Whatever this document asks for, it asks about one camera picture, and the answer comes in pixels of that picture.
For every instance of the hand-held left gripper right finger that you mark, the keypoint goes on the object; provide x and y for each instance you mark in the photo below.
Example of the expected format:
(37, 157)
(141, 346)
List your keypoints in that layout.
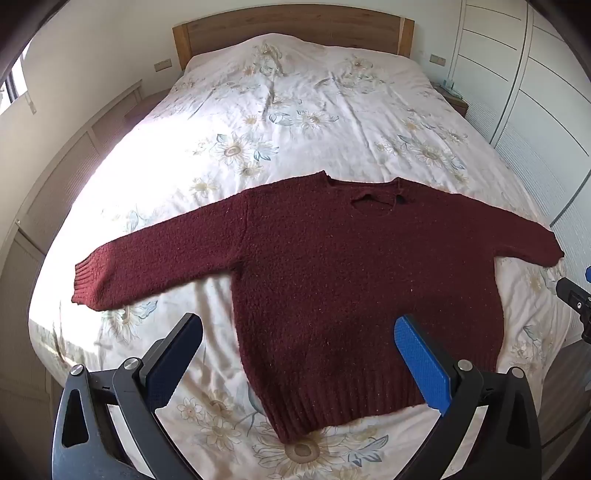
(422, 364)

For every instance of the small blue item on nightstand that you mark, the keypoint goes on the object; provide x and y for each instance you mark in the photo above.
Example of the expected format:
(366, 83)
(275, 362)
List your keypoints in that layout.
(448, 84)

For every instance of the window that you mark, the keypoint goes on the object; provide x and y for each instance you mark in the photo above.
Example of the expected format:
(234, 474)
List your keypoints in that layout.
(11, 87)

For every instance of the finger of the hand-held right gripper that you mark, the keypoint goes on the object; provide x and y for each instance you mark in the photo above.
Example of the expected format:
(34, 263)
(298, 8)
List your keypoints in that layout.
(577, 300)

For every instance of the maroon knit sweater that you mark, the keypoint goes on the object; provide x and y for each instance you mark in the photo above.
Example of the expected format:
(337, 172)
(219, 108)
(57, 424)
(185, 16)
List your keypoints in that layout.
(323, 277)

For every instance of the wooden nightstand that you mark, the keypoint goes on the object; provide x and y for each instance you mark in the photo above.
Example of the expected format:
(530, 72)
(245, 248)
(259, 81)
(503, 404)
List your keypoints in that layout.
(455, 99)

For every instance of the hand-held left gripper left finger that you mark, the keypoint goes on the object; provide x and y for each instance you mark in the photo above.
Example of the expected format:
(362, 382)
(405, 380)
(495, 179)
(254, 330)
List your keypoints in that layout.
(178, 355)

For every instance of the wooden headboard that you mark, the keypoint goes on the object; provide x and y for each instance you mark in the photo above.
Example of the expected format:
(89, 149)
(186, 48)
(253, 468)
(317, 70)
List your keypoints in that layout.
(286, 23)

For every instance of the wall socket plate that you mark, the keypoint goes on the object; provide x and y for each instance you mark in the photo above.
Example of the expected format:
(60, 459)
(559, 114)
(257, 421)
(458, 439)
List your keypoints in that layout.
(437, 58)
(163, 64)

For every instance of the white wardrobe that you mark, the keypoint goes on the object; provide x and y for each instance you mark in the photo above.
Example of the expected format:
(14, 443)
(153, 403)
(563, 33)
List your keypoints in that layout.
(531, 92)

